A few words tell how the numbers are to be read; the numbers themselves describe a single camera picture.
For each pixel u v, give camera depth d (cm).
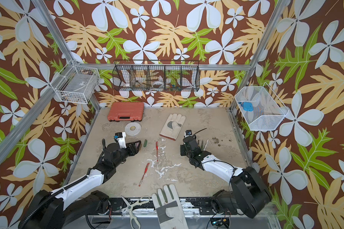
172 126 108
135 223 69
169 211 72
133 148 75
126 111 115
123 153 69
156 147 98
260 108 84
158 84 99
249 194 42
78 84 86
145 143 98
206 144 98
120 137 74
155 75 97
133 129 108
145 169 88
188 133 78
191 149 67
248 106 86
